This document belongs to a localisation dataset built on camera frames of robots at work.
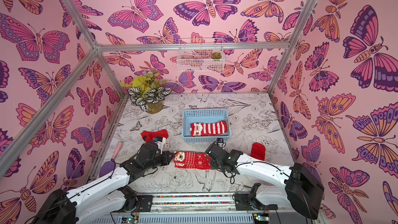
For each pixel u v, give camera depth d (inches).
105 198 22.6
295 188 15.8
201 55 37.5
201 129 38.2
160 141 30.4
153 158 26.5
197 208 28.7
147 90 35.1
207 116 41.6
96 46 36.3
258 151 35.5
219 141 30.0
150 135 37.6
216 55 36.3
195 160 32.8
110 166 33.6
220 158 24.5
